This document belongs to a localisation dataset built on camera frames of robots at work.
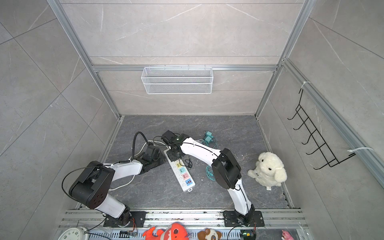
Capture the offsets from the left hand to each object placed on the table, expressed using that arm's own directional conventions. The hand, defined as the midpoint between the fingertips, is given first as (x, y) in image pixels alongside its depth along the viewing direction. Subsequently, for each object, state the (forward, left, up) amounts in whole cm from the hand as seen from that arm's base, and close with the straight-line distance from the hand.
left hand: (164, 154), depth 95 cm
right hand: (-3, -8, +5) cm, 10 cm away
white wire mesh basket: (+42, -9, +27) cm, 51 cm away
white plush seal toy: (-20, -56, +14) cm, 61 cm away
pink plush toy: (-45, -60, +1) cm, 75 cm away
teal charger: (+11, -30, 0) cm, 32 cm away
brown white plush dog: (-43, -25, +1) cm, 50 cm away
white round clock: (-40, +36, +2) cm, 54 cm away
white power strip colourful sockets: (-13, -12, +1) cm, 18 cm away
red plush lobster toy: (-42, -9, +6) cm, 43 cm away
